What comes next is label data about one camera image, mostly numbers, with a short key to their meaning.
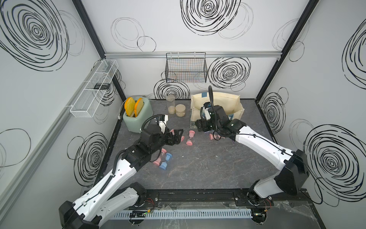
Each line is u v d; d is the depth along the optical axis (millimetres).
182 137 937
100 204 412
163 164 826
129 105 872
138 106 874
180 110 1069
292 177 406
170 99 1020
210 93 669
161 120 630
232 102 967
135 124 934
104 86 786
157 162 829
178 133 629
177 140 630
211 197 754
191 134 963
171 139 619
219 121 591
